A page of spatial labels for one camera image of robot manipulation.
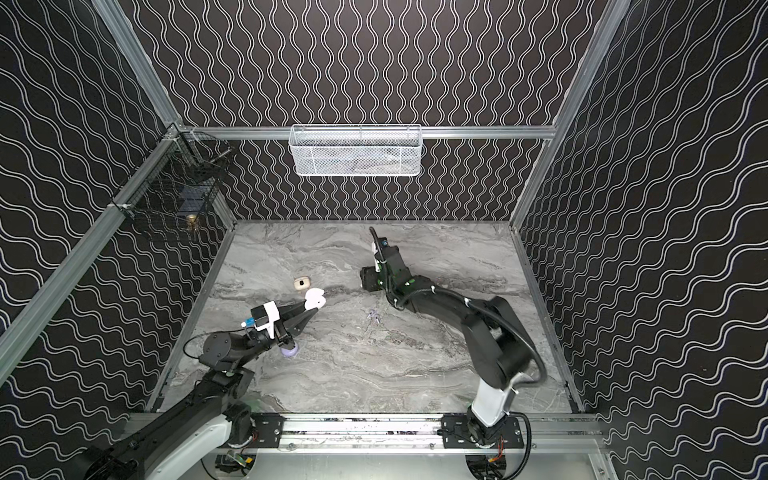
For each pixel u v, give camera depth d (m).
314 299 0.66
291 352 0.87
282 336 0.63
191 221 0.83
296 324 0.64
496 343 0.48
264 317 0.57
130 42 0.74
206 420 0.56
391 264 0.69
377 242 0.80
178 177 0.95
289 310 0.65
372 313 0.95
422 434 0.75
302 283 1.00
